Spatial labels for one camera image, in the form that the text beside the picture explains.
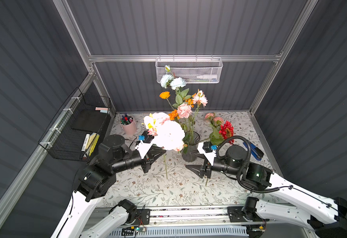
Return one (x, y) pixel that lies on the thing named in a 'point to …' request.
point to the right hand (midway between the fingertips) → (191, 159)
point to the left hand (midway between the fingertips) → (162, 150)
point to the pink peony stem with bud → (215, 135)
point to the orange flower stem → (174, 114)
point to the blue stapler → (256, 151)
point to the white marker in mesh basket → (206, 77)
